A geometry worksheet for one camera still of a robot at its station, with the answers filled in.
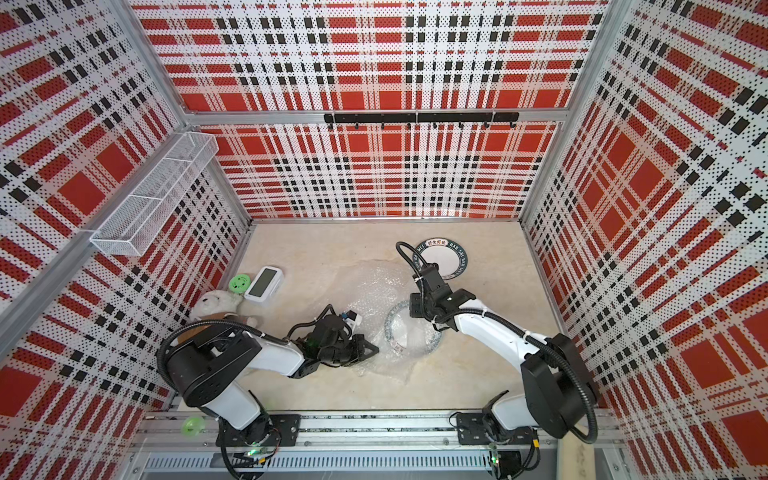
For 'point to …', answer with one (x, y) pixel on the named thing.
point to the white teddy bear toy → (218, 301)
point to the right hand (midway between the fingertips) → (421, 303)
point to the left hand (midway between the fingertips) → (382, 349)
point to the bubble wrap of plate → (379, 291)
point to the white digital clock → (265, 286)
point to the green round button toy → (239, 283)
